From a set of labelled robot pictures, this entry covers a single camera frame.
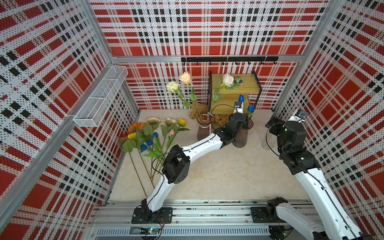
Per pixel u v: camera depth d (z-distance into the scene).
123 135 0.99
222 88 0.82
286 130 0.49
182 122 1.08
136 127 1.01
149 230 0.69
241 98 0.83
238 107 0.70
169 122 1.07
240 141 0.96
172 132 1.04
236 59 0.89
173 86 0.80
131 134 0.99
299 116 0.55
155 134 1.04
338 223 0.38
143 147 0.96
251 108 0.84
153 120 1.08
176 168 0.53
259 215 0.72
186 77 0.77
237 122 0.62
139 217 0.73
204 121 0.93
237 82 0.88
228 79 0.80
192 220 0.73
